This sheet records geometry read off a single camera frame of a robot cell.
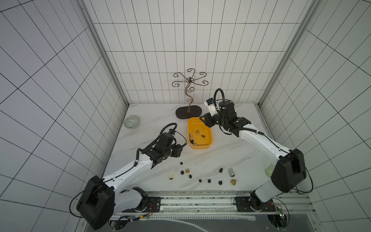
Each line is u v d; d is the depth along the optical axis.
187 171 0.83
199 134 1.00
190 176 0.82
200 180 0.81
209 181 0.80
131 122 1.07
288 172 0.43
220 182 0.79
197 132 1.00
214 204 0.74
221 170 0.83
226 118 0.63
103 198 0.39
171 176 0.81
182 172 0.83
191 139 0.97
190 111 1.14
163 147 0.63
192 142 0.95
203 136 1.00
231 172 0.83
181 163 0.87
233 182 0.79
